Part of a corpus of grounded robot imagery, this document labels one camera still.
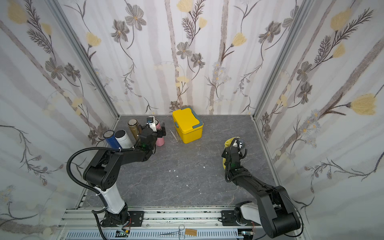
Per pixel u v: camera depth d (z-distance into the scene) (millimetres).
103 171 493
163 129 881
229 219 732
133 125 864
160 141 987
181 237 701
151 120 800
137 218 741
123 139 822
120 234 727
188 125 956
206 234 702
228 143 887
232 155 658
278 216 414
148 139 711
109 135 811
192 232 711
